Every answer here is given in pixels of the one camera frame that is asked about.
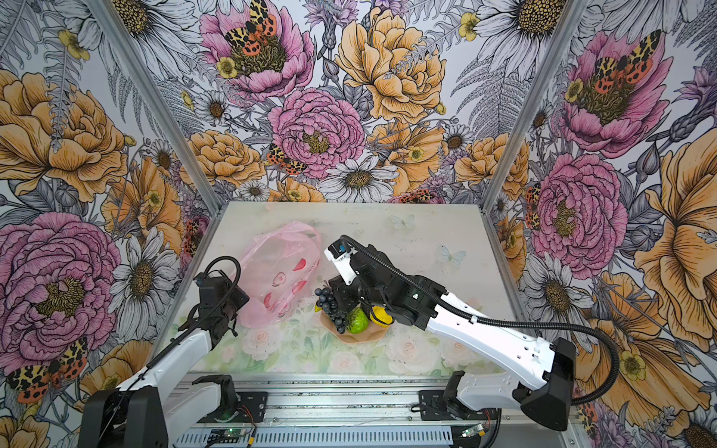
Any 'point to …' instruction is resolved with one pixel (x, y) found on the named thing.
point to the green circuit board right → (472, 430)
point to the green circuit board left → (228, 432)
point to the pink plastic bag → (277, 270)
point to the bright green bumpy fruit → (357, 321)
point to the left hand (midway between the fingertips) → (239, 298)
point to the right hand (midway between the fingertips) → (333, 290)
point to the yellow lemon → (382, 314)
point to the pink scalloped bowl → (371, 332)
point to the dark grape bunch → (328, 302)
